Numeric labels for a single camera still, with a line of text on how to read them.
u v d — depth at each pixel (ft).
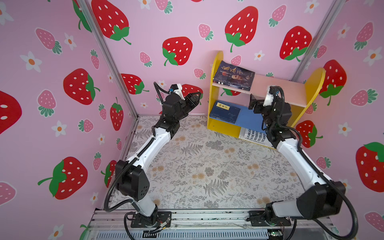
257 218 2.41
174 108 1.89
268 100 2.07
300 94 2.69
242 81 2.57
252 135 3.22
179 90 2.21
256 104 2.19
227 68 2.75
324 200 1.32
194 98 2.19
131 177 1.45
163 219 2.38
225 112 3.32
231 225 2.40
